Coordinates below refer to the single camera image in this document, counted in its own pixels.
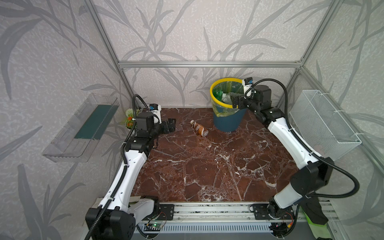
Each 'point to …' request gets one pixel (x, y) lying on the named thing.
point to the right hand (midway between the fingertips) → (241, 89)
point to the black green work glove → (316, 218)
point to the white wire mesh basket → (321, 127)
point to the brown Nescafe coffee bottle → (199, 129)
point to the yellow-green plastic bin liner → (220, 109)
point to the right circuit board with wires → (281, 229)
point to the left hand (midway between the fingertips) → (171, 115)
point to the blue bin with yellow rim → (226, 118)
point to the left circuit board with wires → (156, 222)
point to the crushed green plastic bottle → (218, 93)
